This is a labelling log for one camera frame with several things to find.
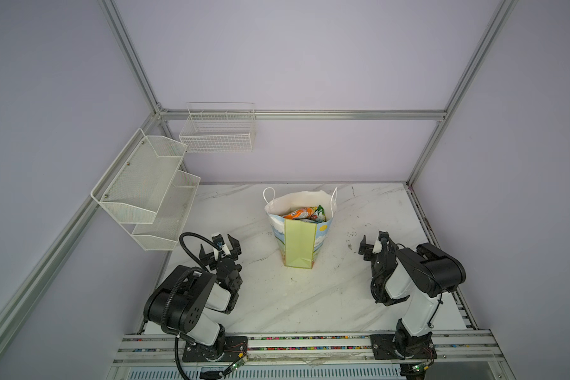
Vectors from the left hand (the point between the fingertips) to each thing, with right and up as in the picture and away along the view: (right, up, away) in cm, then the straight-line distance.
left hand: (215, 240), depth 86 cm
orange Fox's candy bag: (+33, +10, -3) cm, 35 cm away
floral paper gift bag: (+31, +8, -9) cm, 33 cm away
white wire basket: (-10, +54, +37) cm, 66 cm away
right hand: (+62, +1, +7) cm, 63 cm away
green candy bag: (+39, +10, +4) cm, 41 cm away
